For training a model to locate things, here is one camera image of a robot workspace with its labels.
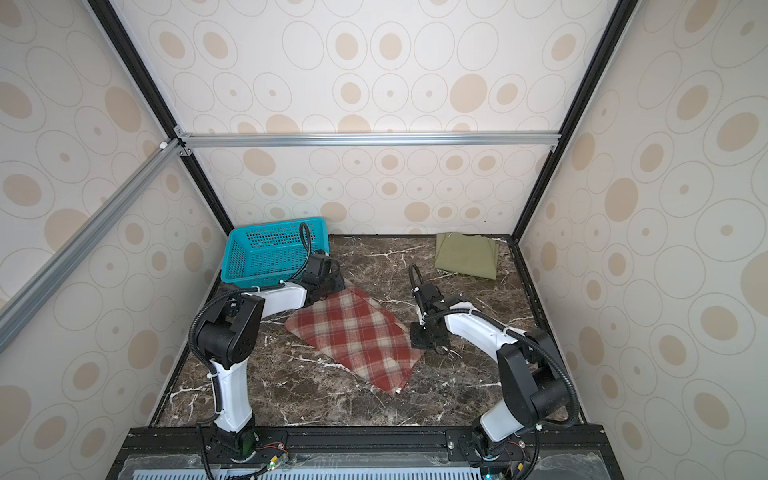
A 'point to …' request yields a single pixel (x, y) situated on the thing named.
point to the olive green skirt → (471, 254)
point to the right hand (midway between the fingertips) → (419, 342)
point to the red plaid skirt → (362, 335)
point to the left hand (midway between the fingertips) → (350, 271)
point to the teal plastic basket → (268, 254)
